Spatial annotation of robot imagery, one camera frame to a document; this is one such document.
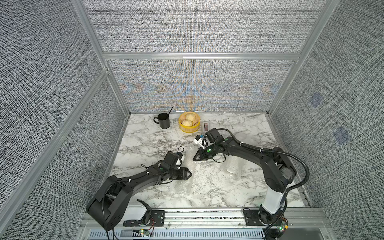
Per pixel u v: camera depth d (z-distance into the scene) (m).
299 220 0.74
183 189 0.78
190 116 1.10
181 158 0.84
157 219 0.73
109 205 0.42
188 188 0.80
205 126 1.07
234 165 0.84
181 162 0.74
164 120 1.06
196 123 1.09
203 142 0.81
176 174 0.73
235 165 0.84
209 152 0.76
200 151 0.76
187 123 1.04
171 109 1.25
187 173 0.79
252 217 0.73
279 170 0.49
